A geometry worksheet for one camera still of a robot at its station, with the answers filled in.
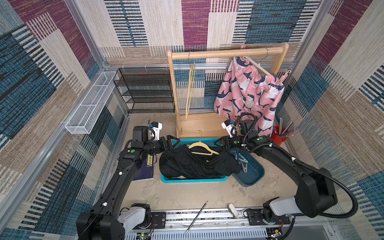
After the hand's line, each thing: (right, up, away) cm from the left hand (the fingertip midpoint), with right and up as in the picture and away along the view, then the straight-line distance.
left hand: (175, 142), depth 76 cm
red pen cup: (+62, +1, +18) cm, 65 cm away
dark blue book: (-19, -18, +13) cm, 30 cm away
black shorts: (+2, -11, +4) cm, 12 cm away
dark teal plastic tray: (+44, -18, +11) cm, 49 cm away
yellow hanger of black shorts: (+13, -2, +9) cm, 16 cm away
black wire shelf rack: (-25, +34, +33) cm, 54 cm away
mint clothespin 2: (+39, -11, +17) cm, 44 cm away
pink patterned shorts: (+38, +28, +8) cm, 47 cm away
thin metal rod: (+10, -37, -2) cm, 38 cm away
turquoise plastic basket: (+19, -1, +9) cm, 21 cm away
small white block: (+28, -33, -2) cm, 44 cm away
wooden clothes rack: (+21, +9, +32) cm, 40 cm away
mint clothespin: (+40, -12, +16) cm, 45 cm away
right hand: (+22, -2, +7) cm, 24 cm away
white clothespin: (+39, -17, +12) cm, 44 cm away
